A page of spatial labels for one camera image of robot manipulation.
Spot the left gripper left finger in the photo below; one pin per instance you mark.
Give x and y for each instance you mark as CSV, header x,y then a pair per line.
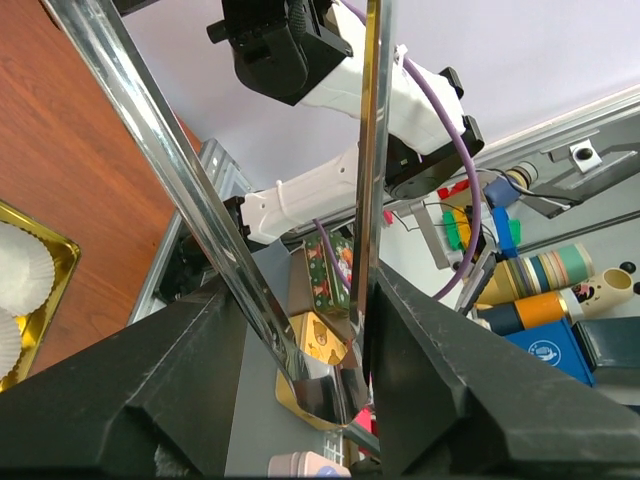
x,y
156,398

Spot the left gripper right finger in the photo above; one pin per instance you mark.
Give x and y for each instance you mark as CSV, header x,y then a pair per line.
x,y
454,400

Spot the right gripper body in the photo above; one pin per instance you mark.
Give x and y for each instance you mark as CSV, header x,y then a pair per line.
x,y
281,49

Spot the metal tongs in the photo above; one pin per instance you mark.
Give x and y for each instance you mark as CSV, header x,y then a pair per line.
x,y
333,393

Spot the blue box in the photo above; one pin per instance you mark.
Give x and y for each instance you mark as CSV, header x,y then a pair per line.
x,y
556,345

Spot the bear print tin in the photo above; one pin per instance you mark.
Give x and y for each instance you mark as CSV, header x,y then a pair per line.
x,y
315,339

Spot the green christmas tin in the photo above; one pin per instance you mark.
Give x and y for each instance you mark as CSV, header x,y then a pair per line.
x,y
329,294

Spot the washi tape rolls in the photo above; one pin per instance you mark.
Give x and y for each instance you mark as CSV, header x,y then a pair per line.
x,y
522,277

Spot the white paper cup front-right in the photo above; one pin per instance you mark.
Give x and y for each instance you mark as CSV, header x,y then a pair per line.
x,y
10,343

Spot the white paper cup back-right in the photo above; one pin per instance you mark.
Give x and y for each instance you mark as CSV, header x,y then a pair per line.
x,y
27,271

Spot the cream bear bottle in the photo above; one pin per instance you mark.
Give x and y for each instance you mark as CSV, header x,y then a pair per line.
x,y
597,294

